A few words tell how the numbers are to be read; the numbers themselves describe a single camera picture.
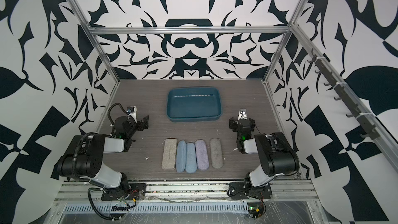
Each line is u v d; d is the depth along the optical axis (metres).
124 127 0.72
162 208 0.78
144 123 0.87
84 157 0.46
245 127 0.73
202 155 0.83
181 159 0.80
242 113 0.81
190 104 1.06
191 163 0.80
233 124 0.87
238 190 0.74
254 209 0.71
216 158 0.82
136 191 0.73
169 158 0.81
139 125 0.85
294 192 0.76
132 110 0.82
